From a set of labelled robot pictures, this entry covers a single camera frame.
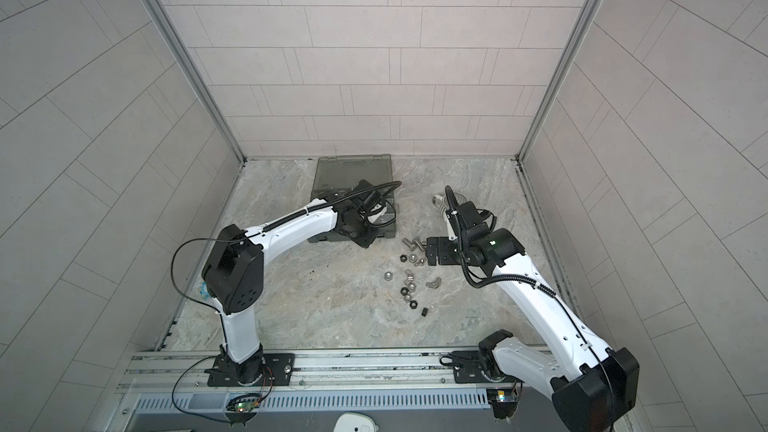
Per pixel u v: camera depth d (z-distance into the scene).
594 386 0.36
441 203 0.96
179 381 0.69
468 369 0.71
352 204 0.64
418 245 0.92
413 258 0.90
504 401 0.68
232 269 0.47
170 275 0.48
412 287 0.84
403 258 0.90
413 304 0.81
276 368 0.71
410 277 0.85
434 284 0.85
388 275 0.87
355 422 0.63
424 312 0.80
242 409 0.64
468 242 0.55
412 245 0.91
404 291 0.84
